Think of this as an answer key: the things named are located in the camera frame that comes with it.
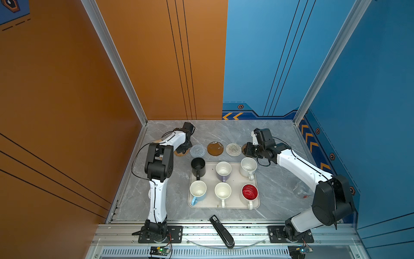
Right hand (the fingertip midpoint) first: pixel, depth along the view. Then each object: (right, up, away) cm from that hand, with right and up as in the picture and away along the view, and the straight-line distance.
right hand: (242, 149), depth 88 cm
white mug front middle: (-11, -22, -3) cm, 25 cm away
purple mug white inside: (-10, -12, +6) cm, 17 cm away
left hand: (-35, 0, +18) cm, 40 cm away
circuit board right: (+22, -44, -17) cm, 52 cm away
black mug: (-25, -10, +3) cm, 27 cm away
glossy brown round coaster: (-15, -1, +17) cm, 22 cm away
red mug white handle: (+3, -22, -3) cm, 23 cm away
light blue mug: (-24, -21, -2) cm, 33 cm away
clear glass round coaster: (-26, -2, +15) cm, 30 cm away
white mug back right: (+4, -11, +6) cm, 13 cm away
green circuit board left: (-40, -43, -17) cm, 62 cm away
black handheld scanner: (-11, -37, -15) cm, 41 cm away
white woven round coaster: (-3, -1, +15) cm, 16 cm away
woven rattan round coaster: (-37, -4, +14) cm, 40 cm away
